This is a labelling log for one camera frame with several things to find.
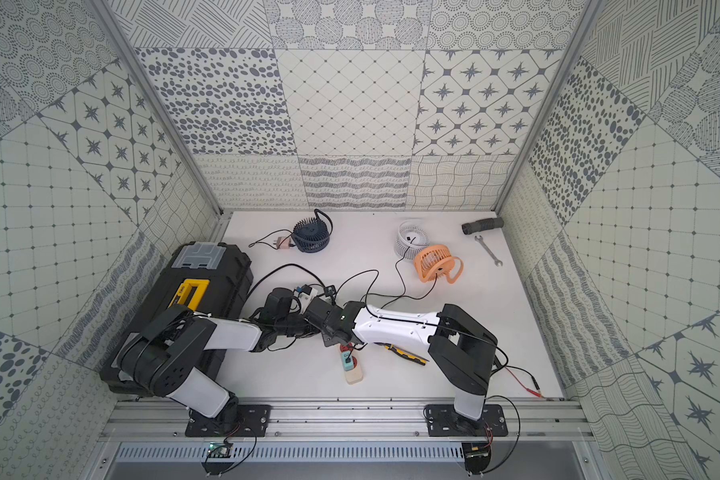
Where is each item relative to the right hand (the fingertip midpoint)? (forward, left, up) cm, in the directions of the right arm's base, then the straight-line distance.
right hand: (342, 333), depth 85 cm
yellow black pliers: (-5, -18, -3) cm, 18 cm away
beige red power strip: (-11, -4, -2) cm, 12 cm away
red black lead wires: (-10, -54, -6) cm, 55 cm away
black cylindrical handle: (+43, -50, 0) cm, 66 cm away
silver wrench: (+29, -54, -5) cm, 61 cm away
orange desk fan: (+20, -28, +8) cm, 35 cm away
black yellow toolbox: (+8, +36, +16) cm, 40 cm away
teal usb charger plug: (-9, -3, +4) cm, 10 cm away
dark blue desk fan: (+36, +14, +2) cm, 39 cm away
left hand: (+5, +4, 0) cm, 7 cm away
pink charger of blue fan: (+32, +24, +2) cm, 40 cm away
